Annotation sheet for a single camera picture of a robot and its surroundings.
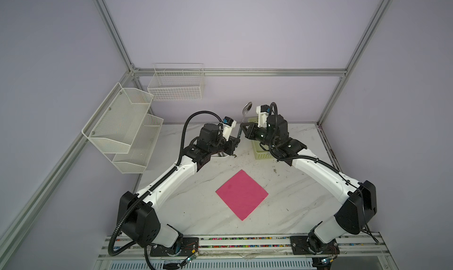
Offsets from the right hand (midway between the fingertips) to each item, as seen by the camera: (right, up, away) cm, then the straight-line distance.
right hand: (238, 125), depth 74 cm
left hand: (0, -7, +3) cm, 7 cm away
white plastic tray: (-12, -17, +26) cm, 33 cm away
